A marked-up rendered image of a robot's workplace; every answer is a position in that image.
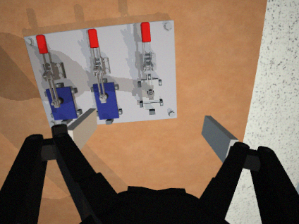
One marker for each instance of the blue rectangular plate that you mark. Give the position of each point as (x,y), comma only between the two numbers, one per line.
(68,107)

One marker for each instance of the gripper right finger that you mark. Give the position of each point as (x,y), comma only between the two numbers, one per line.
(277,198)

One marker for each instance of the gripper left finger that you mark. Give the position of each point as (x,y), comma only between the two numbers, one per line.
(21,193)

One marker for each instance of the grey toggle clamp with red handle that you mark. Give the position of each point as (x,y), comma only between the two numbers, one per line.
(52,71)

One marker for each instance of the blue rectangular block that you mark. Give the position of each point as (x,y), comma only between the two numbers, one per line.
(108,110)

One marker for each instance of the grey fixture plate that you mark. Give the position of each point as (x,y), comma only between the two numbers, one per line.
(122,44)

